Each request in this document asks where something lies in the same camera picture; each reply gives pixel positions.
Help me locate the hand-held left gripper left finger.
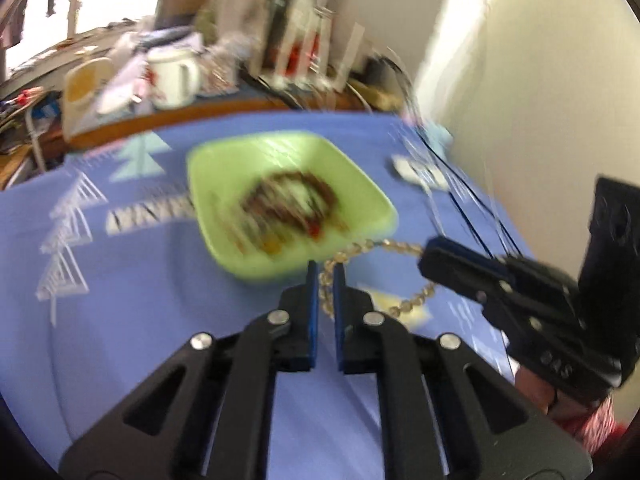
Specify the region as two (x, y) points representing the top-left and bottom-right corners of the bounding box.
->
(59, 260), (321, 480)

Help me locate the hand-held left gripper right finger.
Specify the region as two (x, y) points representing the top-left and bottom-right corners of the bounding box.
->
(334, 262), (593, 480)

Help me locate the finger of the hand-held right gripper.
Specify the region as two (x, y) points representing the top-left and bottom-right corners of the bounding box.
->
(429, 236), (532, 276)
(417, 246), (517, 307)

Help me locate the clear crystal bracelet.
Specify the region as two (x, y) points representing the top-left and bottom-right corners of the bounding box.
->
(319, 240), (439, 319)

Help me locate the pile of bead bracelets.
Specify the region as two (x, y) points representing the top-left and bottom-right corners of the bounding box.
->
(215, 170), (351, 257)

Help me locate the green plastic basket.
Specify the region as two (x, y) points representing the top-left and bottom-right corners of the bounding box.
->
(186, 131), (399, 286)

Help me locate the person's right forearm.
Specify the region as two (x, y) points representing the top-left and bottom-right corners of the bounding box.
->
(550, 389), (632, 457)

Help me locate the person's right hand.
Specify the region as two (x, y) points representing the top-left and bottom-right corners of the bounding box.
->
(515, 367), (559, 415)

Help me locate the white charging device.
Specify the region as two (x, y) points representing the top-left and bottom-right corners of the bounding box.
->
(391, 155), (451, 192)

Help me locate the light blue pouch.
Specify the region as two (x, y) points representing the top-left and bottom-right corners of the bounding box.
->
(427, 125), (454, 154)

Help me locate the blue printed bed sheet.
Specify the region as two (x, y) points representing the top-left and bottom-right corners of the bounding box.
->
(0, 110), (531, 480)

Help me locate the wooden desk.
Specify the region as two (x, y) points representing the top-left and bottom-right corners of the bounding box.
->
(37, 92), (353, 162)

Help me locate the white router with antennas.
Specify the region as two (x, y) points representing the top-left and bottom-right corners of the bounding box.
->
(250, 4), (369, 94)

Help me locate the white enamel mug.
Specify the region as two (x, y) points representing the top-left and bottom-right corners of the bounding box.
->
(146, 47), (202, 109)

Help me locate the white cable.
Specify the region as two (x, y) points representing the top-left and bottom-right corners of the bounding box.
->
(422, 180), (453, 241)

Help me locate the black cable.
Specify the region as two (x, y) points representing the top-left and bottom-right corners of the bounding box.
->
(390, 50), (526, 261)

